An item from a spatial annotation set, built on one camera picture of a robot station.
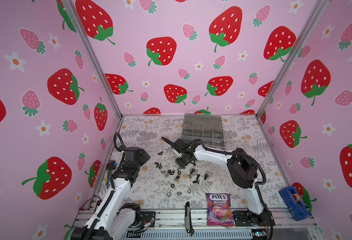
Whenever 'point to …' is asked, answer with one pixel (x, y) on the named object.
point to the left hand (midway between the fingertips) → (140, 155)
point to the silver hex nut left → (168, 194)
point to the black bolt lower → (196, 181)
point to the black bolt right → (206, 176)
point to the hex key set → (111, 165)
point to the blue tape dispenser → (294, 203)
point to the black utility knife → (187, 218)
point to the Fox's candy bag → (219, 212)
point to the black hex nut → (172, 185)
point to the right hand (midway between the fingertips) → (180, 161)
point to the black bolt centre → (193, 170)
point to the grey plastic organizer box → (207, 128)
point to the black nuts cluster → (172, 172)
